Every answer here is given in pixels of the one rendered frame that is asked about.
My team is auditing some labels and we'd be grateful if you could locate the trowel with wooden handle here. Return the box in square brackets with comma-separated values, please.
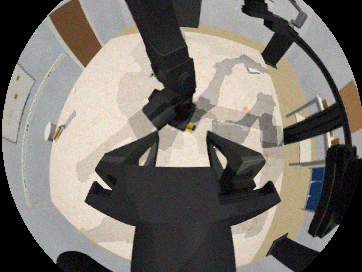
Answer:
[53, 109, 76, 140]

